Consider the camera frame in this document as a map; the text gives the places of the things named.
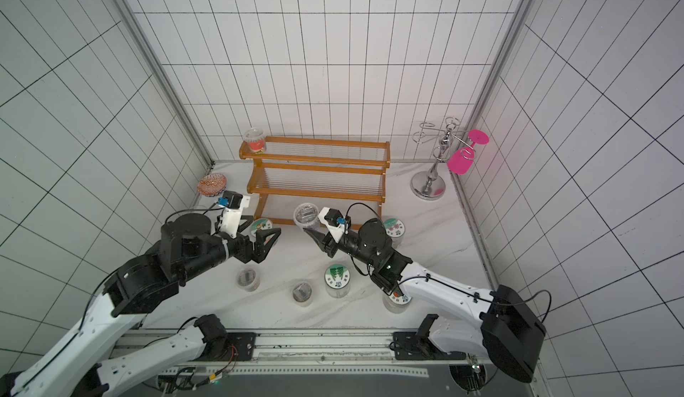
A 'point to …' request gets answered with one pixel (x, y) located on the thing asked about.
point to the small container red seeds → (256, 139)
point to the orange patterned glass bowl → (212, 184)
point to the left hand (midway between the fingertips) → (261, 232)
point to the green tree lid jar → (337, 278)
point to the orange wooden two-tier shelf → (341, 181)
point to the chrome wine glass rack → (429, 185)
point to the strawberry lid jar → (398, 301)
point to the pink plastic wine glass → (460, 159)
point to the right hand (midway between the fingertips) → (303, 224)
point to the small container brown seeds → (303, 293)
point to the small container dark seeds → (248, 279)
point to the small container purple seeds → (305, 215)
